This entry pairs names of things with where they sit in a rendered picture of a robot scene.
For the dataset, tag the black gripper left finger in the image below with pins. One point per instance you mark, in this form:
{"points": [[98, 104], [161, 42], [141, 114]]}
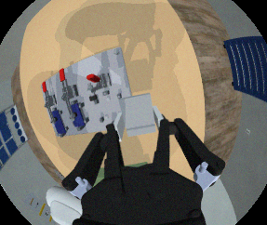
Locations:
{"points": [[85, 173]]}

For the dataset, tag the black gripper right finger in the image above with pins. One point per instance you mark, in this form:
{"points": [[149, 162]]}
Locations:
{"points": [[206, 165]]}

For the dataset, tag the toggle clamp with red handle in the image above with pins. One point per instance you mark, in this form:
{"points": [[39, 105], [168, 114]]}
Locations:
{"points": [[101, 82], [71, 91], [50, 101]]}

